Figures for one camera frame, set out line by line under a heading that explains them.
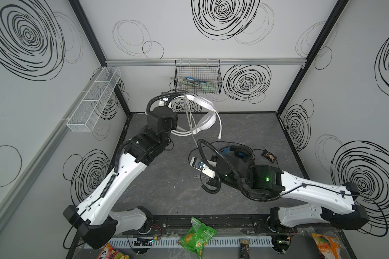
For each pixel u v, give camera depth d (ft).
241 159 2.82
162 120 1.44
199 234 2.19
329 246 2.12
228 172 1.34
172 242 2.30
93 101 2.37
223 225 2.47
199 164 1.57
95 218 1.21
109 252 2.12
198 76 2.92
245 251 2.14
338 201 1.29
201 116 2.33
